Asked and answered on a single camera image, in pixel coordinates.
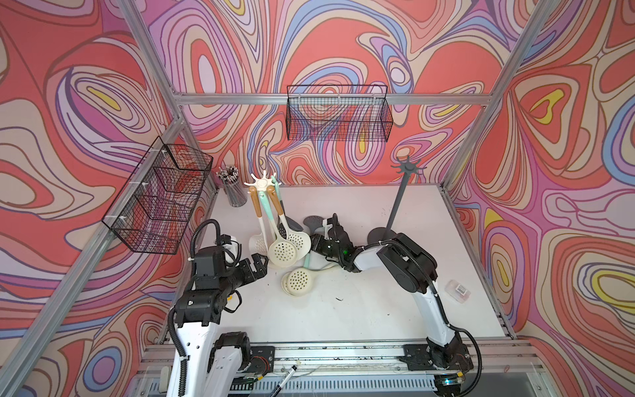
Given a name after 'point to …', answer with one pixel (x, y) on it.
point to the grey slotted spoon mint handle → (313, 225)
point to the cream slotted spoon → (258, 244)
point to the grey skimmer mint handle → (293, 224)
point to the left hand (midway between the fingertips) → (258, 263)
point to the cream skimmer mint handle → (283, 252)
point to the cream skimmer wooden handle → (301, 242)
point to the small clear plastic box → (457, 291)
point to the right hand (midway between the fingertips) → (307, 246)
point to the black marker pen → (275, 392)
